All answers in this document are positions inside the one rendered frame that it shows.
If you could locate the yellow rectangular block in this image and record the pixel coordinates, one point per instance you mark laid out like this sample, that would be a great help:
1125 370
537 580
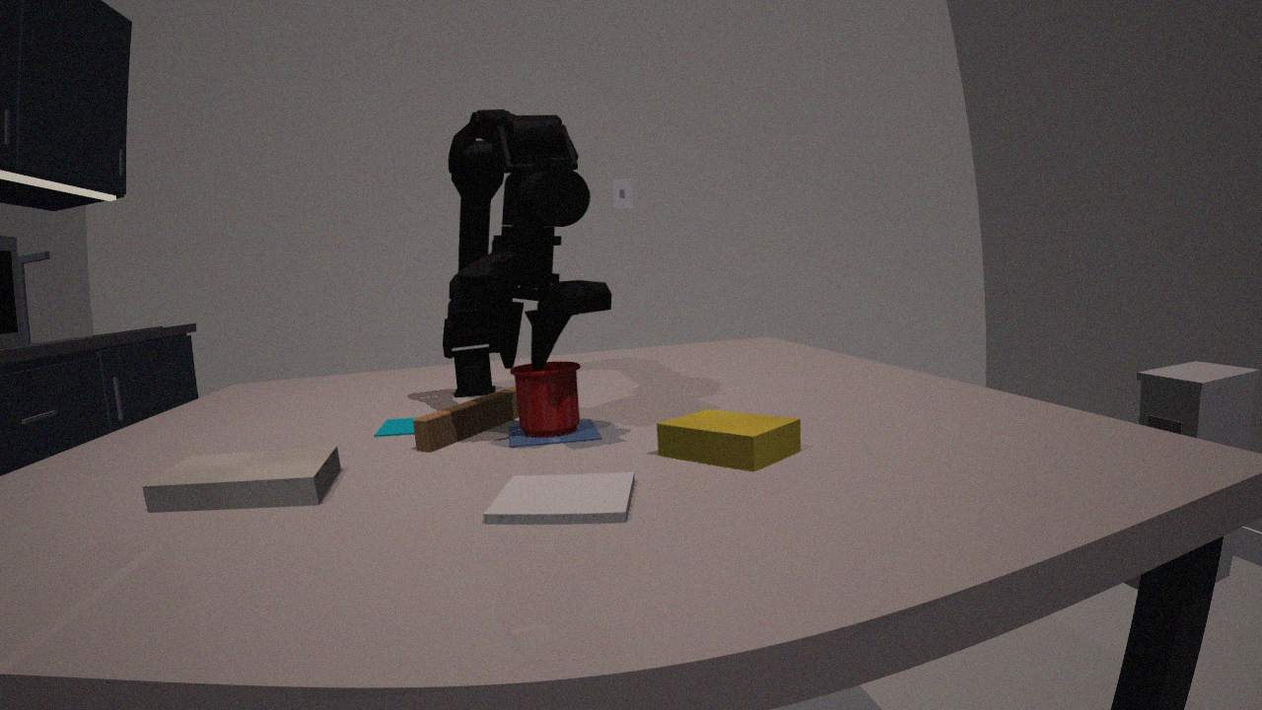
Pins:
736 440

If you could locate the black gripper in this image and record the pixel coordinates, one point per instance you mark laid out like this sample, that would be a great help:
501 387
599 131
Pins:
556 302

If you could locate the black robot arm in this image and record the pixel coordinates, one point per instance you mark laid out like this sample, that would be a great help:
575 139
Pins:
541 190

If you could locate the brown wooden bar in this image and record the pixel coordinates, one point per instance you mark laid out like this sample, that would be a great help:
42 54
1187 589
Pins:
458 422

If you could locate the red cup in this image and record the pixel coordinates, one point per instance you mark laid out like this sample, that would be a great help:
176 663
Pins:
548 400

